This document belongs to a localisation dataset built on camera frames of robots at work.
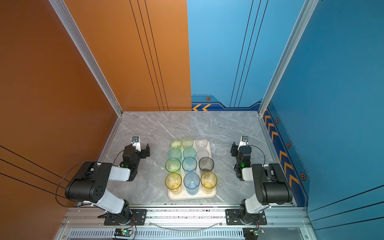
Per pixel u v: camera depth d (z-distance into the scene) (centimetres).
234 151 85
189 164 85
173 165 87
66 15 72
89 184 47
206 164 84
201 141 97
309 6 70
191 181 77
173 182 72
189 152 89
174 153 89
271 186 45
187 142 94
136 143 81
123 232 71
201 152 89
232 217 72
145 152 87
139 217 74
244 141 79
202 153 91
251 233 70
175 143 97
